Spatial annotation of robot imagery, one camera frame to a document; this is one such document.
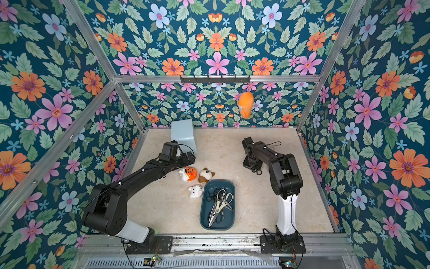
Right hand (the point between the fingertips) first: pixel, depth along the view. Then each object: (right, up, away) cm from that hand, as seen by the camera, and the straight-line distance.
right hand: (251, 167), depth 100 cm
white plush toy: (-31, -11, -14) cm, 36 cm away
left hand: (-35, +7, -9) cm, 37 cm away
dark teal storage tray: (-15, -22, -20) cm, 33 cm away
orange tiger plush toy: (-36, -2, -9) cm, 38 cm away
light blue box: (-41, +21, -5) cm, 46 cm away
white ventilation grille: (-33, -36, -30) cm, 57 cm away
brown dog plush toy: (-27, -3, -7) cm, 28 cm away
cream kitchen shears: (-19, -16, -17) cm, 30 cm away
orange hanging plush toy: (-4, +38, -5) cm, 38 cm away
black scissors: (-15, -14, -14) cm, 25 cm away
